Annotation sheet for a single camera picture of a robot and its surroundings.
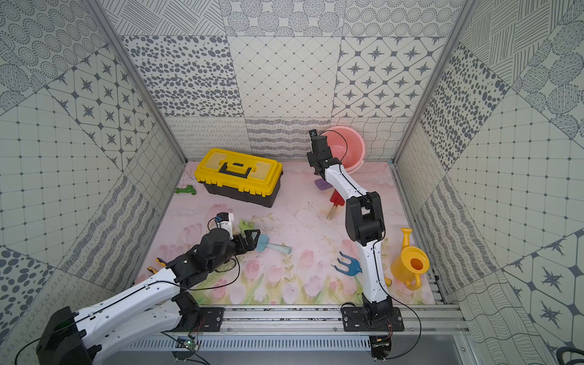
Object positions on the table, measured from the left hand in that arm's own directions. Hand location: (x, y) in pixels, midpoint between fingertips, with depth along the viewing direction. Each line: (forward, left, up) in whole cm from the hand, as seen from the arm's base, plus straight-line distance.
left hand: (249, 228), depth 79 cm
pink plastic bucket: (+36, -42, +3) cm, 55 cm away
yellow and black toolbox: (+23, +8, +2) cm, 24 cm away
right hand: (+38, -26, +2) cm, 47 cm away
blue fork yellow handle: (-8, -39, -16) cm, 43 cm away
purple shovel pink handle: (+31, -27, -12) cm, 43 cm away
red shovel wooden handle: (+25, -35, -16) cm, 46 cm away
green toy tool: (+27, +37, -13) cm, 48 cm away
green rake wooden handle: (+9, +6, -14) cm, 18 cm away
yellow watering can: (-9, -56, -5) cm, 57 cm away
